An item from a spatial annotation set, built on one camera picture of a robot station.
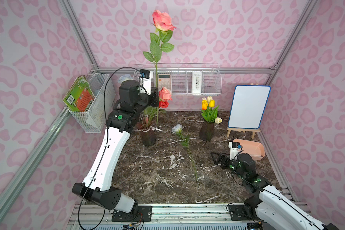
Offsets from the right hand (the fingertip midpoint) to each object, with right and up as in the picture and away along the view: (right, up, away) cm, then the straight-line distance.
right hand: (215, 153), depth 80 cm
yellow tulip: (-2, +28, +2) cm, 28 cm away
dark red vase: (-41, +8, +15) cm, 44 cm away
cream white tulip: (-3, +31, +6) cm, 32 cm away
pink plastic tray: (+30, -1, +15) cm, 34 cm away
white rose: (-21, +13, +24) cm, 34 cm away
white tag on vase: (-37, +13, +17) cm, 43 cm away
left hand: (-31, +33, -16) cm, 48 cm away
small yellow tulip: (-6, +30, +4) cm, 31 cm away
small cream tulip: (0, +18, -4) cm, 19 cm away
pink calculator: (-30, +44, +13) cm, 55 cm away
